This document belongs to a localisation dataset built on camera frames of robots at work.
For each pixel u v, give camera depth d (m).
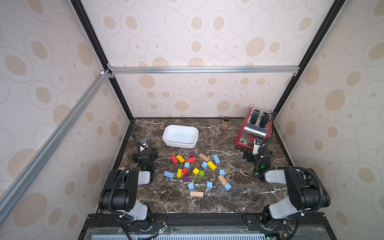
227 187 0.83
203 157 0.97
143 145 0.78
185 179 0.88
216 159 0.96
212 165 0.93
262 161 0.72
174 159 0.97
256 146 0.83
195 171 0.90
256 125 0.92
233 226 0.73
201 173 0.88
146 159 0.71
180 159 0.97
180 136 1.10
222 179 0.86
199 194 0.82
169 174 0.90
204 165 0.92
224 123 1.08
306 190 0.46
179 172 0.90
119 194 0.44
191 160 0.95
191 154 1.00
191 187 0.83
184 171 0.90
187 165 0.92
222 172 0.89
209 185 0.83
